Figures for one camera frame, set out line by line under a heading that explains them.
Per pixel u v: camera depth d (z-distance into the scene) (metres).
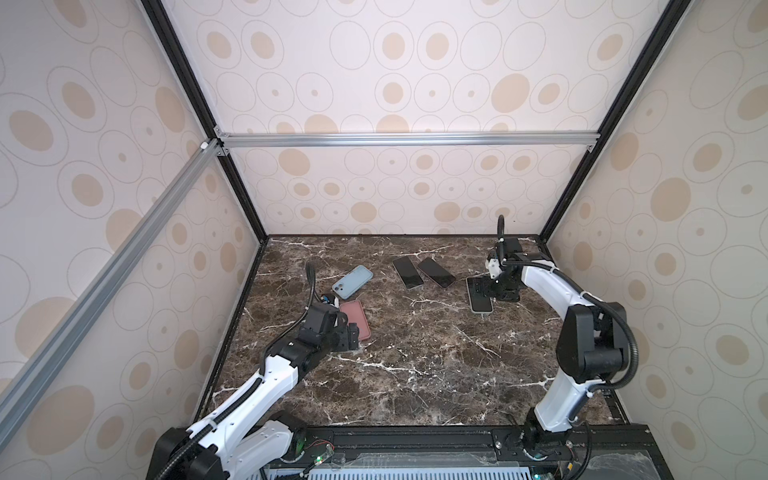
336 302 0.77
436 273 1.10
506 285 0.78
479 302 1.00
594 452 0.70
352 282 1.06
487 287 0.84
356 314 0.97
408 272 1.09
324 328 0.63
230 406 0.45
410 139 0.92
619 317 0.46
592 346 0.49
